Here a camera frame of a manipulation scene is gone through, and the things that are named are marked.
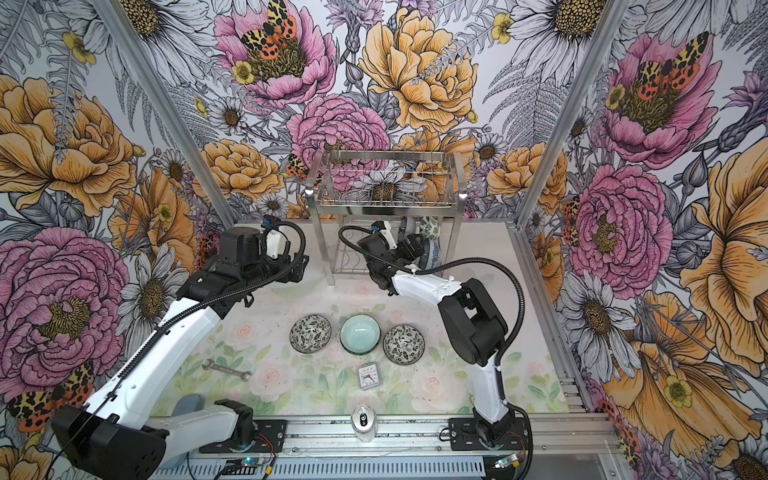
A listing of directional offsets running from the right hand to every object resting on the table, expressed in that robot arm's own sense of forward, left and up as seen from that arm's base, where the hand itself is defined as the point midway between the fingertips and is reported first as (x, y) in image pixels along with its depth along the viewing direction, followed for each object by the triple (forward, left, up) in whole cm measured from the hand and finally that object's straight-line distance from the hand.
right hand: (411, 249), depth 93 cm
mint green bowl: (-21, +16, -13) cm, 30 cm away
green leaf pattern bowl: (+13, -7, -4) cm, 16 cm away
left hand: (-13, +32, +10) cm, 36 cm away
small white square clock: (-33, +13, -13) cm, 38 cm away
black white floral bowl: (-20, +31, -14) cm, 40 cm away
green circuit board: (-53, -19, -17) cm, 58 cm away
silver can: (-47, +13, -1) cm, 48 cm away
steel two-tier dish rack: (+32, +22, -2) cm, 39 cm away
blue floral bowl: (0, -6, -4) cm, 7 cm away
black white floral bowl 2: (-24, +3, -15) cm, 28 cm away
